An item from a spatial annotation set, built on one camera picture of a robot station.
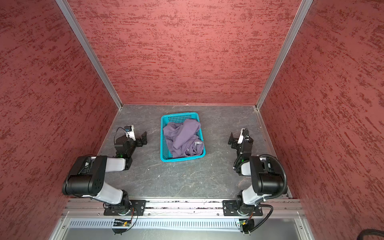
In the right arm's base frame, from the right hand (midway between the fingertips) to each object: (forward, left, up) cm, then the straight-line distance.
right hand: (238, 135), depth 92 cm
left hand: (+2, +64, +1) cm, 64 cm away
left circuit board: (-44, +65, -9) cm, 79 cm away
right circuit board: (-46, +2, -11) cm, 47 cm away
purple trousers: (-4, +35, +3) cm, 35 cm away
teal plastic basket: (-6, +47, -8) cm, 48 cm away
